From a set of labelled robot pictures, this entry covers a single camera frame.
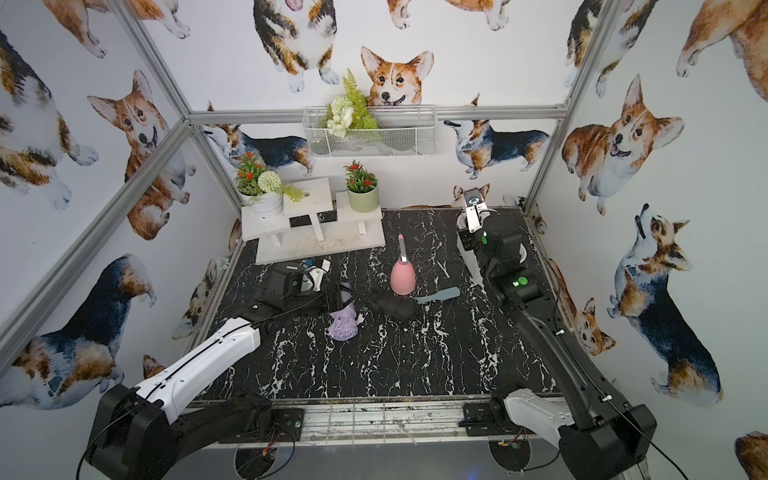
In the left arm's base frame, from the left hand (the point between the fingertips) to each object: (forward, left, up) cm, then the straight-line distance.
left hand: (351, 290), depth 80 cm
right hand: (+10, -31, +22) cm, 39 cm away
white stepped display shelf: (+30, +18, -6) cm, 35 cm away
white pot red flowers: (+27, +27, +11) cm, 40 cm away
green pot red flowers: (+29, -2, +10) cm, 31 cm away
